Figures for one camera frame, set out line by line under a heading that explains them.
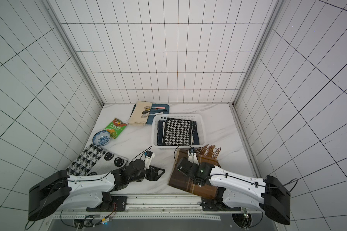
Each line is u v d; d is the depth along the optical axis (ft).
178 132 3.05
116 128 3.39
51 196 1.32
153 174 2.30
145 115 3.61
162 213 2.33
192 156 2.32
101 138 3.20
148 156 2.43
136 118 3.59
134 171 2.03
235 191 1.54
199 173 1.80
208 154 2.95
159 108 3.91
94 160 2.75
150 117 3.62
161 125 3.20
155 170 2.39
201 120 3.20
